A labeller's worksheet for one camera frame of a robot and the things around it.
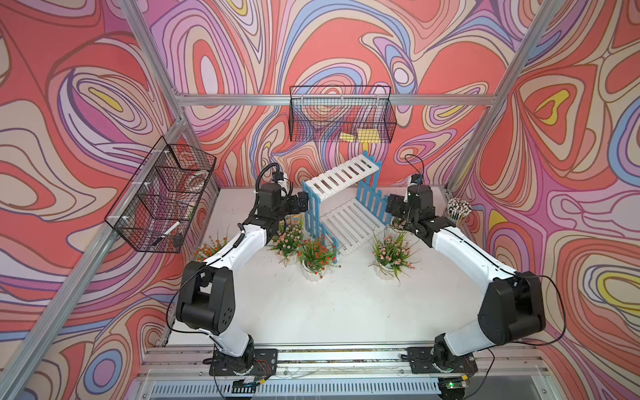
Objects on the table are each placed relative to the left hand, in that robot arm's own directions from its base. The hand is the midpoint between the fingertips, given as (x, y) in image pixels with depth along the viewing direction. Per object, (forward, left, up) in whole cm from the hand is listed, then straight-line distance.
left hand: (301, 195), depth 88 cm
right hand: (-3, -35, -2) cm, 35 cm away
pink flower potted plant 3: (-1, -38, -15) cm, 41 cm away
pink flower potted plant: (-15, +5, -8) cm, 18 cm away
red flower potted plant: (-20, -5, -8) cm, 22 cm away
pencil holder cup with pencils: (-3, -56, -4) cm, 57 cm away
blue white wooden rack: (+13, -18, -20) cm, 30 cm away
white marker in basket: (-17, +38, +3) cm, 42 cm away
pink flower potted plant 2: (-20, -31, -7) cm, 37 cm away
